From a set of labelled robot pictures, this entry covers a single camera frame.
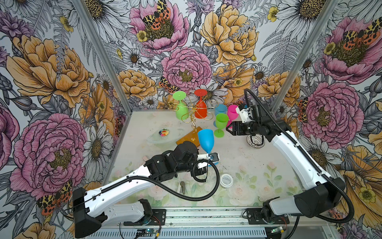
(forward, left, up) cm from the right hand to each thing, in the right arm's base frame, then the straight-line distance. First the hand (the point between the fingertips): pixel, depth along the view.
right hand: (232, 132), depth 77 cm
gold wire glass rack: (+11, +21, +6) cm, 24 cm away
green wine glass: (+16, +2, -9) cm, 19 cm away
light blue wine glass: (+30, +1, -12) cm, 32 cm away
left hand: (-15, +15, -2) cm, 21 cm away
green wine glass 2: (+17, +26, -1) cm, 31 cm away
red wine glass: (+20, +15, -2) cm, 26 cm away
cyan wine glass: (-3, +14, 0) cm, 14 cm away
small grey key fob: (-20, +27, -23) cm, 40 cm away
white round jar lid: (-17, +3, -19) cm, 26 cm away
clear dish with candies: (+17, +39, -23) cm, 49 cm away
